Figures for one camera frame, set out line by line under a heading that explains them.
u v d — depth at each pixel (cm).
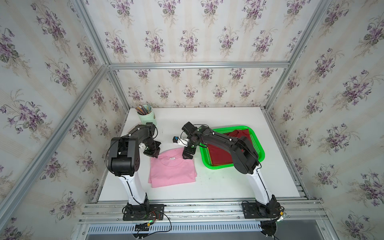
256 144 90
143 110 101
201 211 75
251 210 73
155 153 84
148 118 99
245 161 54
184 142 82
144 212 66
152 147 82
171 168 86
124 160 51
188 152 83
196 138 71
